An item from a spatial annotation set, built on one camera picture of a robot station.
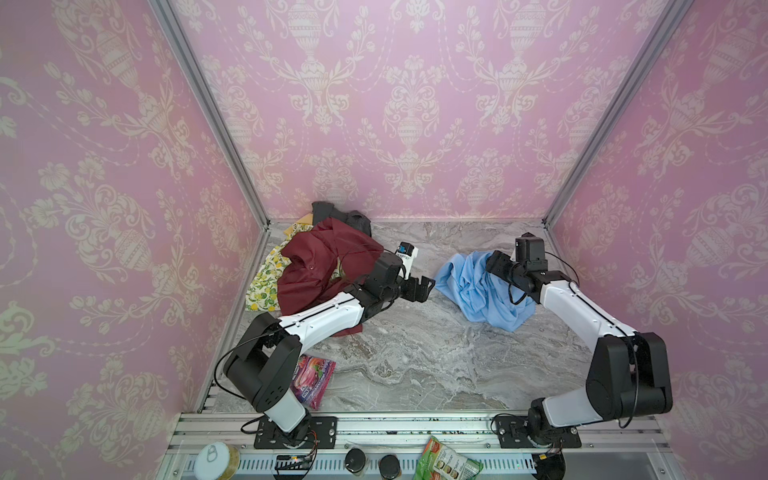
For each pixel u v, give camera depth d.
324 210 1.13
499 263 0.82
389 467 0.62
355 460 0.63
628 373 0.43
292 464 0.73
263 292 0.97
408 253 0.76
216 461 0.66
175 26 0.72
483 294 0.90
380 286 0.66
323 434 0.74
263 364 0.44
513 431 0.73
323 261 0.90
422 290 0.75
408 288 0.76
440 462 0.68
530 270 0.68
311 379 0.79
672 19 0.69
